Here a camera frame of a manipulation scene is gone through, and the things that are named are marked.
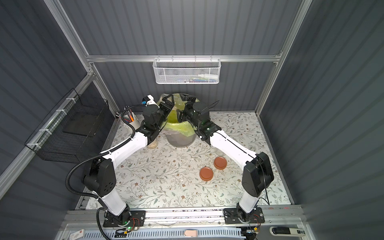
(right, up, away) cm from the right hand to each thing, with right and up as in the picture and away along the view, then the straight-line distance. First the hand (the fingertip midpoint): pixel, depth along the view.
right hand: (178, 98), depth 71 cm
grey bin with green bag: (-1, -18, +13) cm, 22 cm away
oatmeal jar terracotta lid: (0, -2, +8) cm, 8 cm away
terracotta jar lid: (+24, -36, +20) cm, 48 cm away
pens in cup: (-39, -6, +34) cm, 52 cm away
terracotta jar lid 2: (+15, -42, +18) cm, 48 cm away
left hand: (-3, +1, +7) cm, 7 cm away
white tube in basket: (+17, +19, +23) cm, 34 cm away
